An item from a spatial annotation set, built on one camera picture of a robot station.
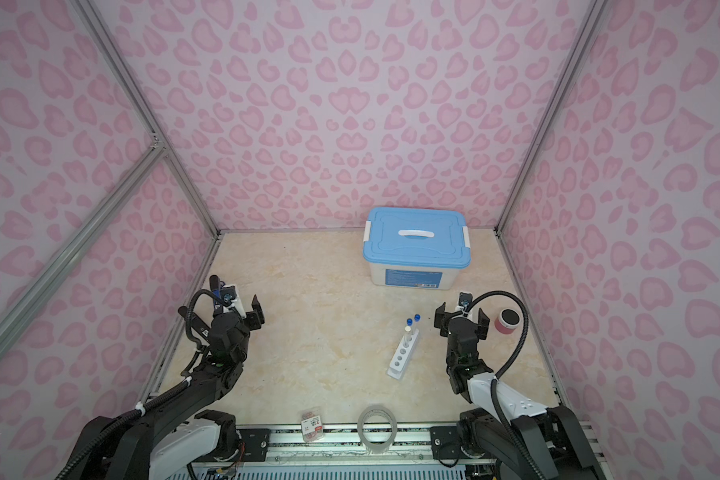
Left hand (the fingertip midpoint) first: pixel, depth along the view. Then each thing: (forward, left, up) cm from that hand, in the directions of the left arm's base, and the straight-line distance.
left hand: (243, 295), depth 84 cm
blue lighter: (+11, +16, -11) cm, 22 cm away
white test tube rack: (-14, -45, -11) cm, 48 cm away
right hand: (-2, -62, -4) cm, 62 cm away
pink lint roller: (-5, -76, -9) cm, 77 cm away
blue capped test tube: (-9, -48, +1) cm, 49 cm away
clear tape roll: (-36, -36, -15) cm, 53 cm away
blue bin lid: (+19, -53, +2) cm, 56 cm away
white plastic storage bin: (+9, -50, -7) cm, 52 cm away
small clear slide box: (-31, -21, -12) cm, 39 cm away
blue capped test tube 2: (-10, -46, 0) cm, 47 cm away
